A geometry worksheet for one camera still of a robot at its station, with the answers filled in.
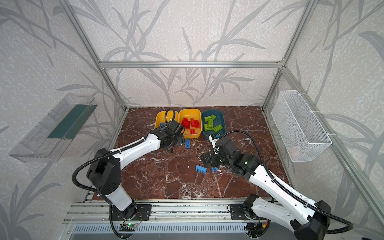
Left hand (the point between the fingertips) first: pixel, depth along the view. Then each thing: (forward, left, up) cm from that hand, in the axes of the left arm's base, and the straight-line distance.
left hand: (180, 136), depth 89 cm
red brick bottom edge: (+18, -6, -10) cm, 21 cm away
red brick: (+17, -9, -10) cm, 22 cm away
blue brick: (+17, +16, -10) cm, 26 cm away
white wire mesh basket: (-15, -55, +24) cm, 62 cm away
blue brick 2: (+2, -3, -12) cm, 12 cm away
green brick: (+21, -17, -8) cm, 29 cm away
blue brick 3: (-16, -21, -11) cm, 28 cm away
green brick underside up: (+15, -19, -8) cm, 26 cm away
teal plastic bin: (+19, -21, -9) cm, 30 cm away
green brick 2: (+13, -16, -9) cm, 23 cm away
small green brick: (+24, -21, -10) cm, 33 cm away
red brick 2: (+18, 0, -9) cm, 20 cm away
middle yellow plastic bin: (+31, -4, -14) cm, 34 cm away
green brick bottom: (+13, -25, -9) cm, 29 cm away
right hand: (-13, -16, +9) cm, 23 cm away
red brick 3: (+11, -6, -11) cm, 17 cm away
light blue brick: (-16, -13, -9) cm, 23 cm away
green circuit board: (-44, +23, -13) cm, 51 cm away
